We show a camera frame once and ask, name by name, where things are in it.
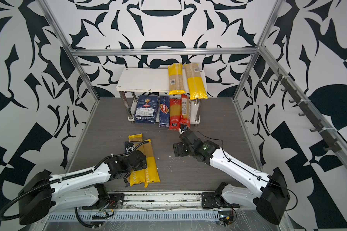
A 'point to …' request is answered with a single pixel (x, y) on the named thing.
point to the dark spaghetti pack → (125, 147)
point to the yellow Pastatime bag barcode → (195, 82)
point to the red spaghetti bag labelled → (185, 118)
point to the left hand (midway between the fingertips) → (141, 158)
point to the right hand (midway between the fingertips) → (180, 145)
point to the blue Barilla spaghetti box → (164, 111)
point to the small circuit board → (225, 217)
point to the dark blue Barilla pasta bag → (147, 109)
